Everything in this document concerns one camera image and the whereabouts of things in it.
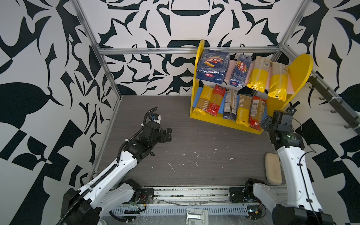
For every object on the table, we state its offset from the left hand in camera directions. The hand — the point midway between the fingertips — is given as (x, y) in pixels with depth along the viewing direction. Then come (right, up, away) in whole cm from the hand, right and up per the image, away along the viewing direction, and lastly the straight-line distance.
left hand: (164, 126), depth 78 cm
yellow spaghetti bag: (+24, +15, +17) cm, 33 cm away
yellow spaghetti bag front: (+49, +9, +12) cm, 51 cm away
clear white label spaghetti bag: (+41, +12, +14) cm, 45 cm away
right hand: (+57, +3, -6) cm, 57 cm away
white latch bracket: (+17, -41, -10) cm, 46 cm away
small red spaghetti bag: (+59, +11, +14) cm, 61 cm away
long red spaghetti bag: (+33, +17, +18) cm, 41 cm away
